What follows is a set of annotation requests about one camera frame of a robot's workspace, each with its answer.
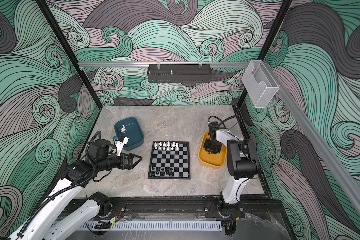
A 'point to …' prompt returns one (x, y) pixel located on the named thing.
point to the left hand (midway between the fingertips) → (136, 156)
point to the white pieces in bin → (123, 129)
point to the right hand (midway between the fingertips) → (209, 150)
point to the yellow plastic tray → (213, 161)
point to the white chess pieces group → (165, 146)
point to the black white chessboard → (169, 160)
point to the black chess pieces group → (162, 171)
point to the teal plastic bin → (130, 128)
